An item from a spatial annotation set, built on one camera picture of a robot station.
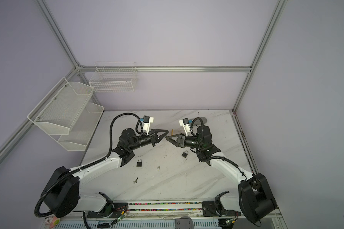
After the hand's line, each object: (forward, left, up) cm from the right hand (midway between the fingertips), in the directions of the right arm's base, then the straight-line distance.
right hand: (167, 139), depth 71 cm
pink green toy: (-33, +54, -21) cm, 67 cm away
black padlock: (-2, +20, -26) cm, 33 cm away
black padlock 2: (+6, -9, -27) cm, 29 cm away
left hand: (+3, 0, +2) cm, 4 cm away
